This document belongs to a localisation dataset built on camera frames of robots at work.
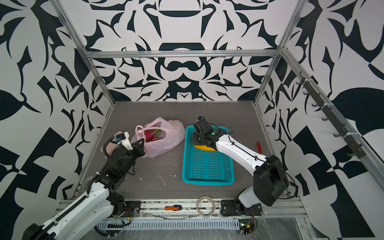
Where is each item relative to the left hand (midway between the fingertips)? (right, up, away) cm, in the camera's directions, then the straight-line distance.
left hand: (143, 137), depth 78 cm
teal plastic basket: (+32, -19, +9) cm, 38 cm away
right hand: (+27, -1, +6) cm, 28 cm away
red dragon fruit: (-1, -1, +18) cm, 18 cm away
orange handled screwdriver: (+17, -34, -4) cm, 38 cm away
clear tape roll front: (+35, -36, -5) cm, 50 cm away
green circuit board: (+50, -41, -7) cm, 65 cm away
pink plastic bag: (+15, +2, +9) cm, 18 cm away
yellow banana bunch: (+32, -8, +14) cm, 36 cm away
